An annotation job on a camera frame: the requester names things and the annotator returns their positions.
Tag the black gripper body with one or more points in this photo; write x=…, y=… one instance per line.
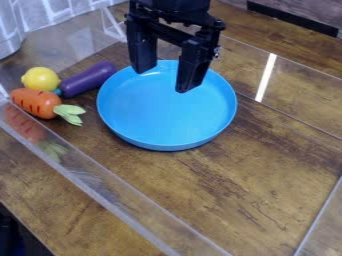
x=174, y=21

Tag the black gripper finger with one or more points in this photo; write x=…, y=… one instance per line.
x=141, y=47
x=195, y=58

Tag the blue round tray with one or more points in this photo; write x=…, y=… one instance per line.
x=156, y=118

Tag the purple toy eggplant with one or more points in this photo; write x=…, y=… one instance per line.
x=87, y=80

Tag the yellow toy lemon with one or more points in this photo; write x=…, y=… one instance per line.
x=40, y=78

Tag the orange toy carrot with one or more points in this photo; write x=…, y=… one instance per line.
x=44, y=105

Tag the white patterned curtain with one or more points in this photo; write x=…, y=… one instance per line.
x=23, y=16

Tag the clear acrylic front barrier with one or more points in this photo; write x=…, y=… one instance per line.
x=164, y=230

